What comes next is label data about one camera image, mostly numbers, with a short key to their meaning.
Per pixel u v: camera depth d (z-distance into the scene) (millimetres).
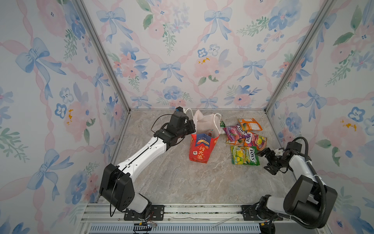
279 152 807
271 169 766
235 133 997
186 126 691
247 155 921
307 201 423
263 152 784
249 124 1063
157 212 744
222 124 1094
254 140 982
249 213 733
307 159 553
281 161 701
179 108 718
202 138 764
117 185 409
